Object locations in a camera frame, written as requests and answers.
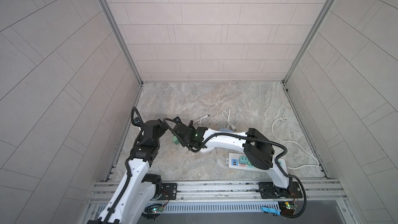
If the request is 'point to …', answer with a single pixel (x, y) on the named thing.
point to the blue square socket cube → (224, 129)
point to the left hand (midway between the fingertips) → (159, 123)
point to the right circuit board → (287, 208)
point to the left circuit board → (157, 209)
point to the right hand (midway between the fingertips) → (182, 135)
